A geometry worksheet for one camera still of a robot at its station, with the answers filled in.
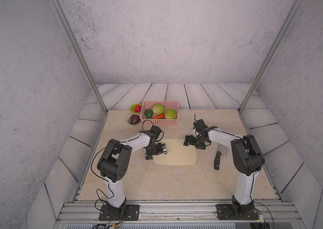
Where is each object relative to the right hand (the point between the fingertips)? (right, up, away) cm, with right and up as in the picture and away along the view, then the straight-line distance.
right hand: (189, 144), depth 97 cm
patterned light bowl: (-44, +16, +13) cm, 49 cm away
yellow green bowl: (-43, +27, +21) cm, 55 cm away
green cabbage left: (-22, +25, +17) cm, 37 cm away
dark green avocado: (-30, +22, +18) cm, 41 cm away
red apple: (-38, +26, +18) cm, 50 cm away
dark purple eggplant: (-39, +17, +10) cm, 44 cm away
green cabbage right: (-12, +21, +11) cm, 27 cm away
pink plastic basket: (-14, +29, +22) cm, 40 cm away
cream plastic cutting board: (-9, -6, -2) cm, 11 cm away
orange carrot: (-21, +19, +17) cm, 34 cm away
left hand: (-18, -6, -4) cm, 19 cm away
